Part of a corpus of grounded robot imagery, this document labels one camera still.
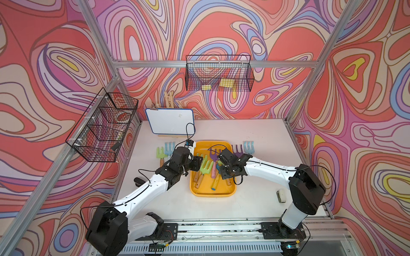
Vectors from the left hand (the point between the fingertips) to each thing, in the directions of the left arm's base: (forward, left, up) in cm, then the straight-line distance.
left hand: (201, 158), depth 82 cm
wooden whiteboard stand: (+25, +19, -11) cm, 33 cm away
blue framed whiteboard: (+26, +14, +1) cm, 30 cm away
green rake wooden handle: (-2, +3, -13) cm, 14 cm away
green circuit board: (-36, +20, -17) cm, 45 cm away
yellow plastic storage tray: (-6, -3, -15) cm, 17 cm away
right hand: (-5, -14, -11) cm, 19 cm away
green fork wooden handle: (0, -2, -14) cm, 15 cm away
